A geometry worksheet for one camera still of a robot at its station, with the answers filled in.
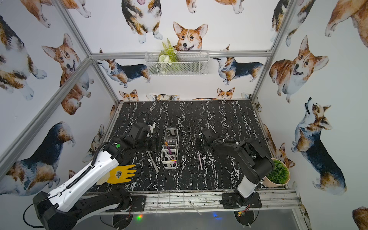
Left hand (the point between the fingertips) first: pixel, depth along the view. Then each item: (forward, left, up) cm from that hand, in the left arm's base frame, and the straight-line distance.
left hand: (161, 138), depth 76 cm
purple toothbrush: (-2, -3, -9) cm, 10 cm away
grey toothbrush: (-5, +8, -20) cm, 22 cm away
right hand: (+4, -18, -18) cm, 26 cm away
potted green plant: (-18, -61, -9) cm, 64 cm away
